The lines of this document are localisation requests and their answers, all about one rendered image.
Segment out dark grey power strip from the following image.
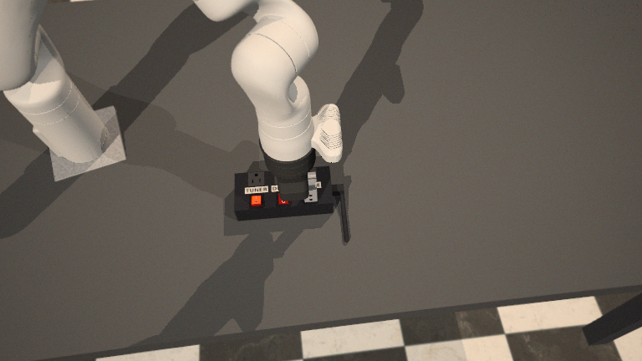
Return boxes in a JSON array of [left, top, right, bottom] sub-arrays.
[[234, 166, 349, 242]]

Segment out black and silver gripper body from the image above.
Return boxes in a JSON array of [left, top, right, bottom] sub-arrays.
[[258, 104, 343, 201]]

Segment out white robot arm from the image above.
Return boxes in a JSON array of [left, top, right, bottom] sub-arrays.
[[0, 0, 318, 163]]

